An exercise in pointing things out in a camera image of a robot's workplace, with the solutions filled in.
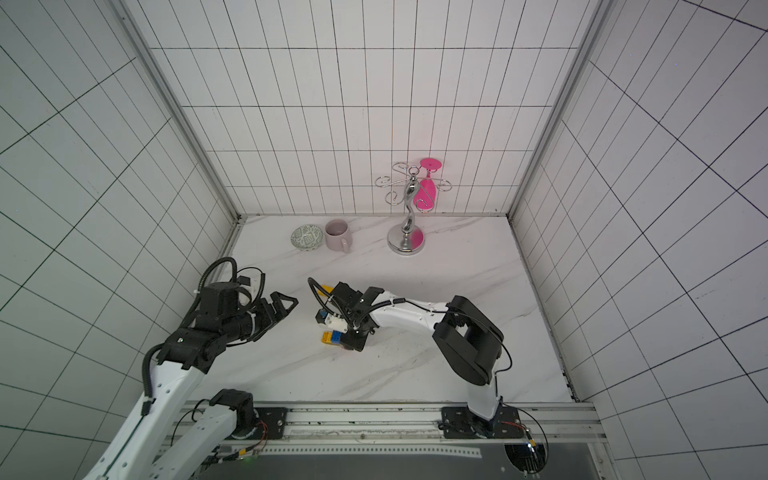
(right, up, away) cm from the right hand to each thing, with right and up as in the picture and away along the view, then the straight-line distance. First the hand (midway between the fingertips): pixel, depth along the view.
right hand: (350, 330), depth 86 cm
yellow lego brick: (-7, -2, 0) cm, 7 cm away
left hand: (-15, +7, -12) cm, 20 cm away
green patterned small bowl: (-19, +28, +24) cm, 41 cm away
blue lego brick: (-4, -1, -2) cm, 4 cm away
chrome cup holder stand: (+19, +27, +24) cm, 41 cm away
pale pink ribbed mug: (-7, +29, +18) cm, 34 cm away
